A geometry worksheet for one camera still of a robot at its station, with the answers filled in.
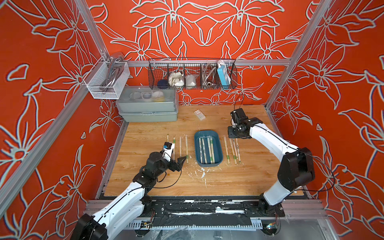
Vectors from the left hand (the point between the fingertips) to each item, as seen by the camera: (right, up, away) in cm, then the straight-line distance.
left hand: (179, 153), depth 81 cm
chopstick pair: (+30, -5, +10) cm, 32 cm away
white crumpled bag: (-3, +45, +11) cm, 46 cm away
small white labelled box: (+14, +23, +32) cm, 42 cm away
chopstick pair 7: (-10, +6, +20) cm, 23 cm away
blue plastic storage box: (+18, 0, +14) cm, 23 cm away
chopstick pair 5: (+4, 0, +14) cm, 14 cm away
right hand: (+30, +11, +7) cm, 33 cm away
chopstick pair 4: (-1, +1, +14) cm, 14 cm away
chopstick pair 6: (-2, +4, -10) cm, 11 cm away
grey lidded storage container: (-28, +30, +21) cm, 46 cm away
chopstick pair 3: (+37, -1, +13) cm, 39 cm away
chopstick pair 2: (+34, -8, +7) cm, 35 cm away
